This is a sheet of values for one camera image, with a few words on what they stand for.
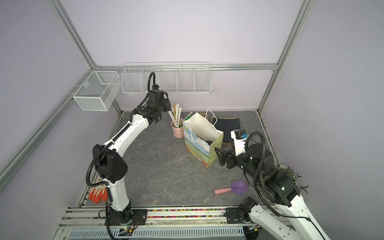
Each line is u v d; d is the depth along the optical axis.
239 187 0.84
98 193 0.80
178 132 1.00
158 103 0.67
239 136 0.50
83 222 0.74
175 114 0.99
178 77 1.00
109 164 0.49
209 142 0.71
